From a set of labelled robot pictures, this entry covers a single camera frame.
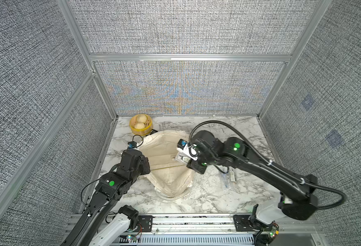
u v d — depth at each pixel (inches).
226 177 34.8
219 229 28.8
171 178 33.5
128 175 19.9
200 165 21.9
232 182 33.7
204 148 18.9
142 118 44.2
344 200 16.0
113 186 18.0
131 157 19.7
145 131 41.9
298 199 15.4
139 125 41.9
